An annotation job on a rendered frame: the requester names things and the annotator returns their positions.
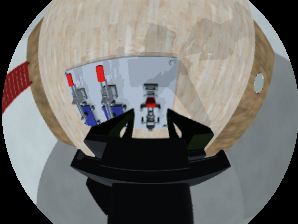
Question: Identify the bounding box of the grey toggle clamp with red handle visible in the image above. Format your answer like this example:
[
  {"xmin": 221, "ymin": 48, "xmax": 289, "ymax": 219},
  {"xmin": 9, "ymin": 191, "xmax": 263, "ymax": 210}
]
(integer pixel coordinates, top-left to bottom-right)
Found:
[{"xmin": 66, "ymin": 73, "xmax": 89, "ymax": 121}]

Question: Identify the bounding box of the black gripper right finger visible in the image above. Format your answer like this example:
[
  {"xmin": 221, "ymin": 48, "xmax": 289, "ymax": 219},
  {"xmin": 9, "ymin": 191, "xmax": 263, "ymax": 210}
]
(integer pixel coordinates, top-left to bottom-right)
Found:
[{"xmin": 166, "ymin": 108, "xmax": 214, "ymax": 151}]

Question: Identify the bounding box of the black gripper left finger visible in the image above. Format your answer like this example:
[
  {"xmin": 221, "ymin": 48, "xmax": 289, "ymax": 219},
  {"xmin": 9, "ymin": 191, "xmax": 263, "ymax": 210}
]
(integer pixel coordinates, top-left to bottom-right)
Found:
[{"xmin": 88, "ymin": 108, "xmax": 135, "ymax": 138}]

